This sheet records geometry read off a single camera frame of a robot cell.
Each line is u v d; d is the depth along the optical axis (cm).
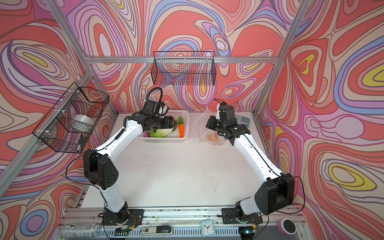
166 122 77
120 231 72
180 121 108
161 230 66
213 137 86
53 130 66
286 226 66
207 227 69
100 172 47
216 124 70
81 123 70
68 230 66
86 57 86
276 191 40
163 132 101
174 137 105
